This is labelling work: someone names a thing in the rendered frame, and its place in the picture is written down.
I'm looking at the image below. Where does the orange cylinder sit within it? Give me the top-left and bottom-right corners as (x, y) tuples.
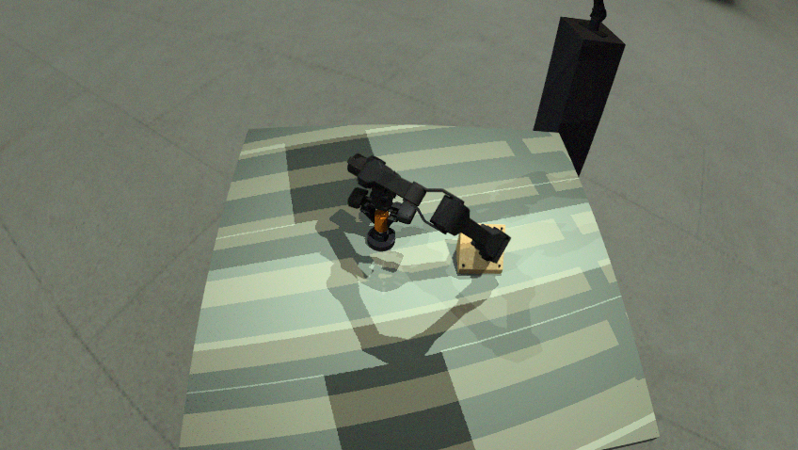
(375, 209), (389, 233)

